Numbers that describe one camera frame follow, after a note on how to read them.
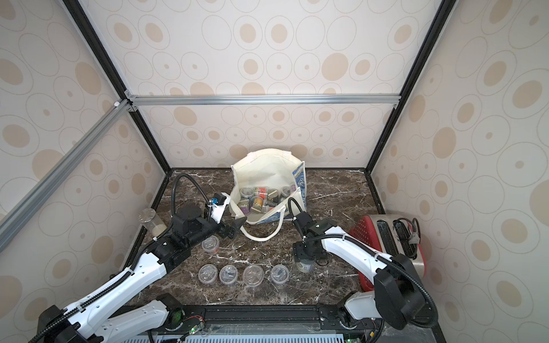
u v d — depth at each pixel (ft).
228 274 2.56
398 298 1.35
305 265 2.61
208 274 2.57
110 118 2.62
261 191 3.33
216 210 2.06
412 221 2.48
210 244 2.80
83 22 2.29
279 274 2.56
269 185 3.44
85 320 1.30
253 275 2.56
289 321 2.44
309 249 2.30
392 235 2.45
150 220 2.73
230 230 2.20
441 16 2.26
